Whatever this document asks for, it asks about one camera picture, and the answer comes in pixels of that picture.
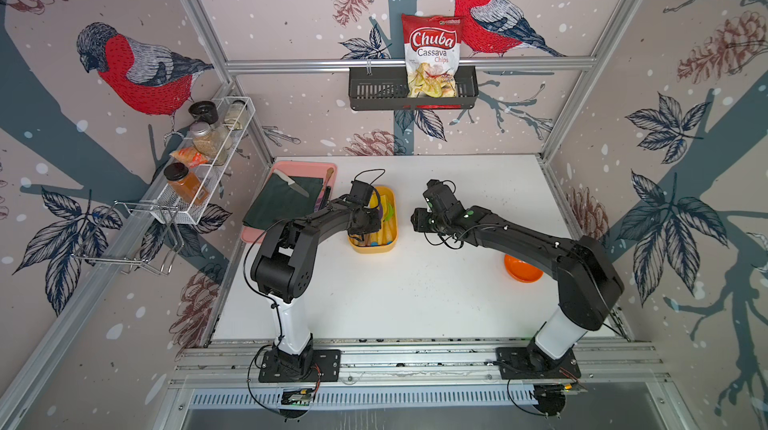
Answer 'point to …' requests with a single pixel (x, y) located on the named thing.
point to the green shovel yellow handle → (388, 209)
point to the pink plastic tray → (292, 170)
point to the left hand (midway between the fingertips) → (381, 219)
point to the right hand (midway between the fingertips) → (415, 217)
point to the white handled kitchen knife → (291, 182)
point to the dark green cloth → (278, 201)
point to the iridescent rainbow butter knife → (330, 171)
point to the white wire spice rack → (170, 204)
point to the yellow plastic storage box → (386, 237)
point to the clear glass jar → (235, 114)
